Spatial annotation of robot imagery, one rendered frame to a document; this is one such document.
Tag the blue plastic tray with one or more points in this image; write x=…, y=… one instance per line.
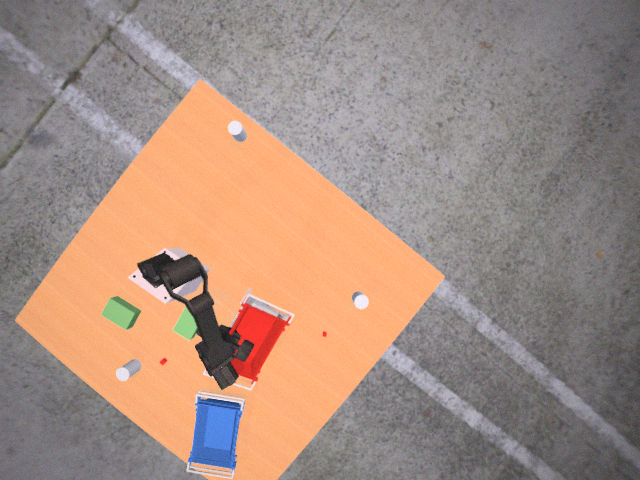
x=222, y=403

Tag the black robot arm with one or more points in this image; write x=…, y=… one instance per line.
x=215, y=351

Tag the grey cylinder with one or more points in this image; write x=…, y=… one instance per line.
x=237, y=131
x=129, y=369
x=360, y=300

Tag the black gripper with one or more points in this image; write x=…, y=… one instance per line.
x=244, y=349

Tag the green rectangular block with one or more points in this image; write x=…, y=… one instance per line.
x=121, y=312
x=186, y=326

